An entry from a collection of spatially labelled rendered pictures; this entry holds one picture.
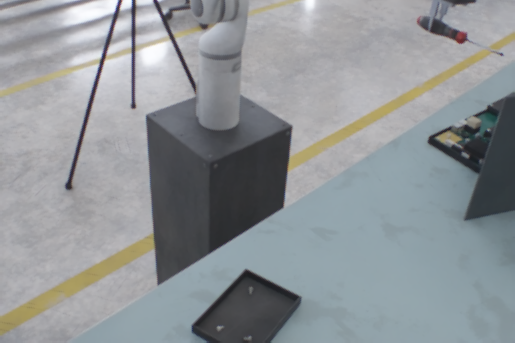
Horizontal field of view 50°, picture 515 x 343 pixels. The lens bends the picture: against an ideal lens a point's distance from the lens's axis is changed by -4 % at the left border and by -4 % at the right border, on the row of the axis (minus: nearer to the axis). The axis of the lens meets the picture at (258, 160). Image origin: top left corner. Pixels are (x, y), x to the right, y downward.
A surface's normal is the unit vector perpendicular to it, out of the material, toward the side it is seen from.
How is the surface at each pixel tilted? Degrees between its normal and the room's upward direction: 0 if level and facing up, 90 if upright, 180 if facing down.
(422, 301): 0
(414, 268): 0
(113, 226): 0
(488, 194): 90
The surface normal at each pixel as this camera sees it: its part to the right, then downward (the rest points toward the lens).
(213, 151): 0.06, -0.82
